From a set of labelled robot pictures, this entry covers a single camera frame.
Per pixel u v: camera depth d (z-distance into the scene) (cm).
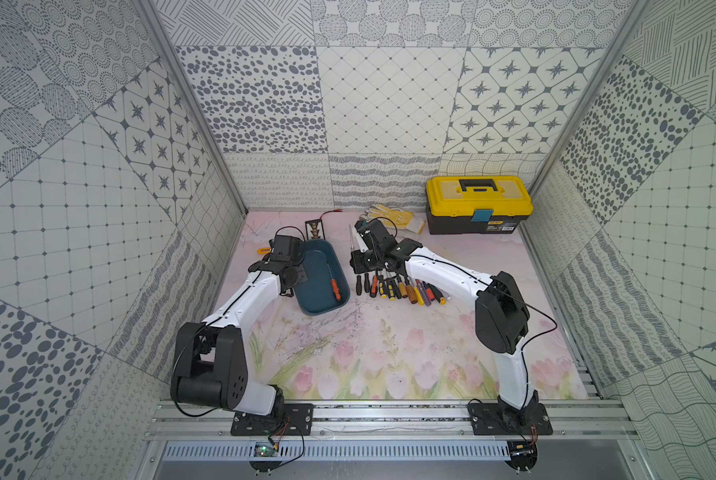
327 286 98
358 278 101
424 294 95
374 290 96
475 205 101
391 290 96
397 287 98
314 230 114
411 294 96
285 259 69
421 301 95
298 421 73
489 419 74
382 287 98
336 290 95
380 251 70
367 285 98
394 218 118
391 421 76
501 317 51
